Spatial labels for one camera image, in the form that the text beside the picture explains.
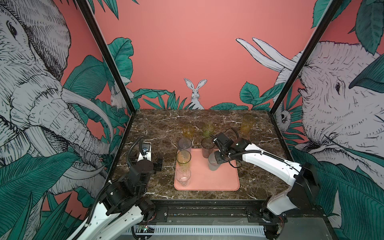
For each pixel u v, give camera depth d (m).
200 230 0.70
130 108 1.19
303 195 0.79
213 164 0.75
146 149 0.55
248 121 1.18
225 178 0.88
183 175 0.83
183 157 0.80
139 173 0.45
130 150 0.41
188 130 1.04
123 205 0.43
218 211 0.77
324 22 0.73
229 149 0.58
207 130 1.08
